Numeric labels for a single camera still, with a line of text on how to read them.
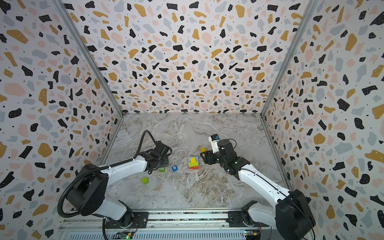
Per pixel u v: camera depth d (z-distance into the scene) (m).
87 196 0.42
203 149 1.00
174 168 0.91
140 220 0.73
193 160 0.90
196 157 0.92
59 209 0.38
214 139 0.73
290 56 0.88
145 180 0.84
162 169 0.90
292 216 0.40
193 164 0.90
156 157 0.69
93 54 0.87
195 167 0.92
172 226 0.73
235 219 0.74
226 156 0.63
